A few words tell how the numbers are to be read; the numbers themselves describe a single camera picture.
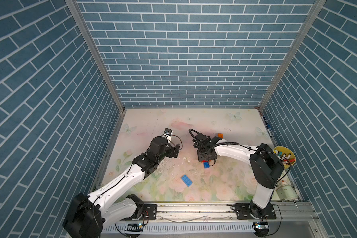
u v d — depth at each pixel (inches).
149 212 29.0
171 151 27.9
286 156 32.4
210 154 26.2
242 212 29.0
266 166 19.4
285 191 29.4
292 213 29.7
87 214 15.2
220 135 40.2
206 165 34.8
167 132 27.2
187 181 32.5
